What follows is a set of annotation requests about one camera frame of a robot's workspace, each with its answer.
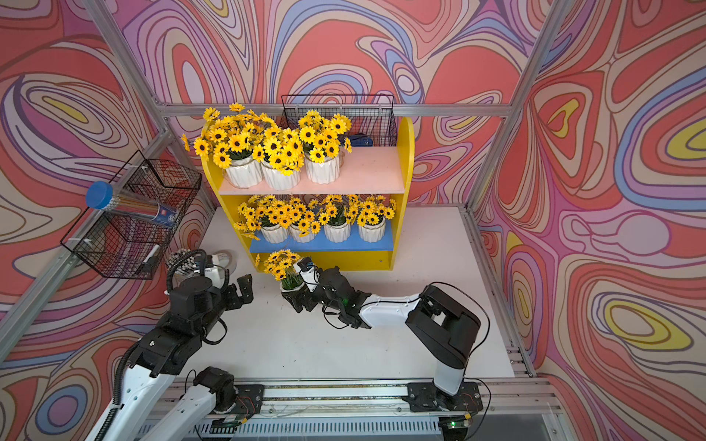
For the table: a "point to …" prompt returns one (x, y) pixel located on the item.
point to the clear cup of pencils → (183, 263)
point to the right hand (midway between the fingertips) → (296, 290)
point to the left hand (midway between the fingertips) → (239, 279)
